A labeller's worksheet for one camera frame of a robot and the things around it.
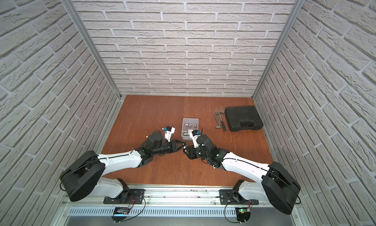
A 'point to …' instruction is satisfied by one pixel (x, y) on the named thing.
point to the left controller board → (120, 214)
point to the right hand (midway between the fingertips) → (186, 150)
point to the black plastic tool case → (243, 118)
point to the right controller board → (243, 214)
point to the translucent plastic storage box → (186, 130)
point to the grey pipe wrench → (219, 125)
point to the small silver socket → (189, 125)
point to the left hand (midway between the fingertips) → (187, 143)
